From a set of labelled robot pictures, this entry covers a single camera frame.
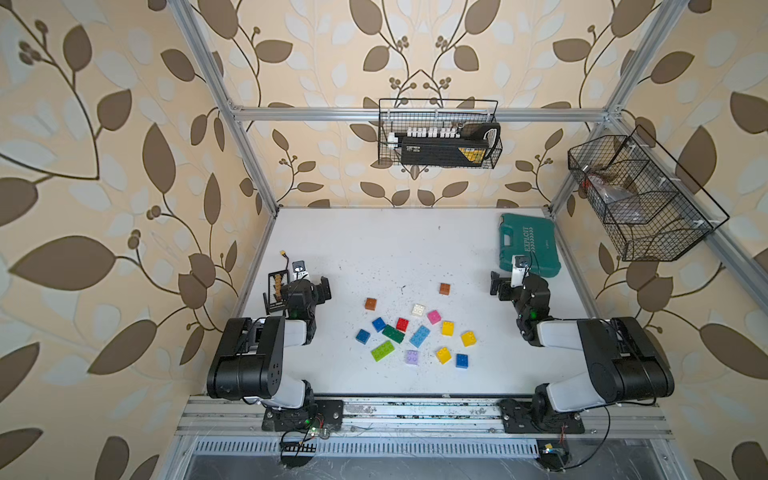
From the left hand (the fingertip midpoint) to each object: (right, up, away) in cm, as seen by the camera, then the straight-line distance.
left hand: (308, 277), depth 93 cm
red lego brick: (+30, -13, -4) cm, 33 cm away
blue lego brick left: (+18, -16, -7) cm, 25 cm away
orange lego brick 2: (+20, -8, 0) cm, 22 cm away
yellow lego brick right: (+49, -17, -7) cm, 53 cm away
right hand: (+64, +2, 0) cm, 64 cm away
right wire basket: (+91, +20, -21) cm, 96 cm away
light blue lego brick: (+35, -17, -6) cm, 39 cm away
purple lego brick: (+32, -21, -11) cm, 40 cm away
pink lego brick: (+40, -12, -2) cm, 42 cm away
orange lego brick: (+44, -4, +3) cm, 44 cm away
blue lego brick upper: (+23, -13, -4) cm, 27 cm away
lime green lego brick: (+24, -20, -9) cm, 32 cm away
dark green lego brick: (+27, -16, -5) cm, 32 cm away
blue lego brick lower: (+46, -22, -11) cm, 53 cm away
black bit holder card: (-12, -2, +5) cm, 13 cm away
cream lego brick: (+35, -10, -2) cm, 36 cm away
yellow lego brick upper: (+44, -15, -5) cm, 46 cm away
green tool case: (+76, +13, +12) cm, 78 cm away
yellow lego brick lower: (+42, -21, -10) cm, 47 cm away
